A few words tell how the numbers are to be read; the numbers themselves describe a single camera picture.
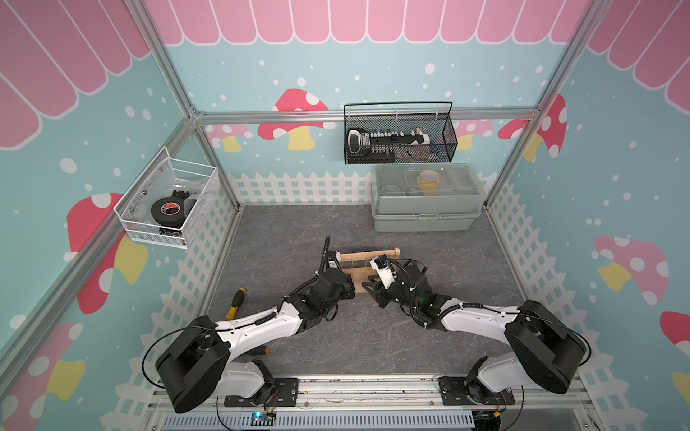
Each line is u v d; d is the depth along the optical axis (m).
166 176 0.81
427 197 1.03
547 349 0.44
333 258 0.74
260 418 0.73
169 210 0.72
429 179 1.06
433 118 0.90
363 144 0.89
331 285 0.63
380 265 0.73
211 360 0.41
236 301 0.90
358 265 0.82
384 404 0.73
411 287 0.64
